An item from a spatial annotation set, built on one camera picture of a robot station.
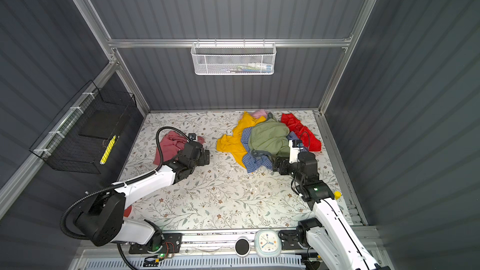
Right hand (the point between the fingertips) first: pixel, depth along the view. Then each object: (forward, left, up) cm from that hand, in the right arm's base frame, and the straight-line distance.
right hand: (284, 157), depth 79 cm
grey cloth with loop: (+9, +12, -11) cm, 18 cm away
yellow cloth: (+17, +24, -15) cm, 33 cm away
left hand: (+7, +40, -6) cm, 41 cm away
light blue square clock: (-30, +8, -14) cm, 34 cm away
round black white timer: (-32, +18, -11) cm, 38 cm away
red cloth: (+28, -11, -11) cm, 32 cm away
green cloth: (+16, +4, -5) cm, 17 cm away
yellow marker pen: (-3, +68, +13) cm, 70 cm away
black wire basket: (+1, +80, +15) cm, 81 cm away
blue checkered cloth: (+5, +13, -13) cm, 20 cm away
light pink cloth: (+40, +9, -14) cm, 43 cm away
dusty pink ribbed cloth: (+16, +57, -10) cm, 60 cm away
